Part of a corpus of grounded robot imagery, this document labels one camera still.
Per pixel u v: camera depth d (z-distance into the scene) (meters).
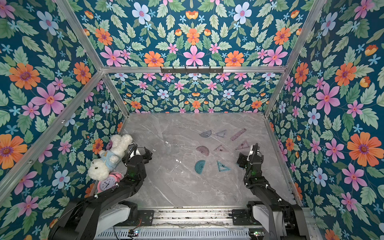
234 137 1.05
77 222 0.45
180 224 0.72
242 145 1.02
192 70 0.93
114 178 0.84
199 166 0.92
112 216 0.53
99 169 0.82
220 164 0.93
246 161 0.78
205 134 1.08
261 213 0.56
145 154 0.79
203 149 0.99
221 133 1.08
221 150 0.99
